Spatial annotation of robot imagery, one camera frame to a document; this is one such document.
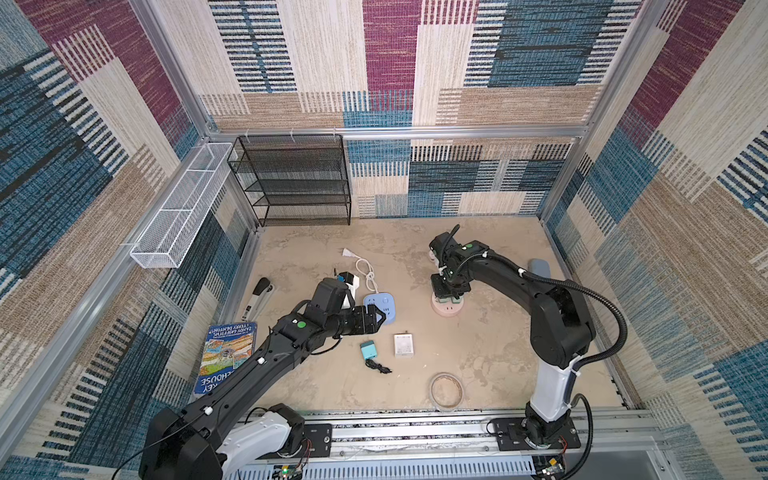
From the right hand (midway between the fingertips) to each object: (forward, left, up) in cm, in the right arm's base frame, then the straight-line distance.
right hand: (445, 296), depth 91 cm
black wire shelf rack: (+43, +50, +11) cm, 67 cm away
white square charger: (-13, +13, -4) cm, 19 cm away
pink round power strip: (-2, -1, -5) cm, 5 cm away
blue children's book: (-12, +64, -5) cm, 65 cm away
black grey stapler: (+4, +57, -3) cm, 58 cm away
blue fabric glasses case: (+14, -36, -7) cm, 39 cm away
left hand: (-10, +20, +9) cm, 24 cm away
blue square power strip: (+1, +18, -4) cm, 18 cm away
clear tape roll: (-25, +2, -7) cm, 26 cm away
